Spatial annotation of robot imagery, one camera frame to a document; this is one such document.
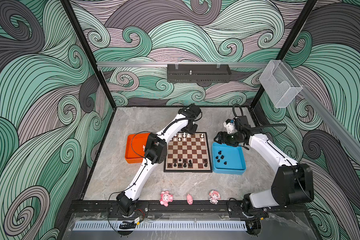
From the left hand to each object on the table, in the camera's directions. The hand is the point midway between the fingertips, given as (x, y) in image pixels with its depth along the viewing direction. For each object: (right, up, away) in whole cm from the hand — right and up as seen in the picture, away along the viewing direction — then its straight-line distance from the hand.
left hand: (190, 130), depth 98 cm
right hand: (+16, -5, -12) cm, 21 cm away
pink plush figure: (-15, -33, -24) cm, 43 cm away
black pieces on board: (-5, -20, -12) cm, 24 cm away
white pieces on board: (-4, -4, +2) cm, 6 cm away
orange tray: (-37, -11, -1) cm, 39 cm away
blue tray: (+22, -17, -8) cm, 29 cm away
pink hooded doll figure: (+10, -32, -24) cm, 41 cm away
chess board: (-2, -14, -5) cm, 15 cm away
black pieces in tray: (+19, -16, -8) cm, 26 cm away
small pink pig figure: (-3, -34, -22) cm, 41 cm away
